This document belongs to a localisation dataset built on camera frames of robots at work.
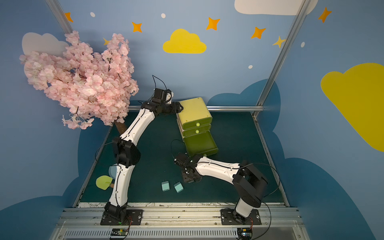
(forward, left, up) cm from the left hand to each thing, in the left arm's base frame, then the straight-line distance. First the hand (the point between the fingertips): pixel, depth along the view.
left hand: (179, 106), depth 94 cm
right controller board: (-64, -37, -25) cm, 78 cm away
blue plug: (-43, +6, -21) cm, 48 cm away
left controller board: (-65, +25, -23) cm, 74 cm away
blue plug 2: (-44, -2, -20) cm, 49 cm away
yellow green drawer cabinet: (-9, -11, -2) cm, 14 cm away
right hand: (-37, -9, -19) cm, 43 cm away
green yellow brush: (-42, +42, -23) cm, 63 cm away
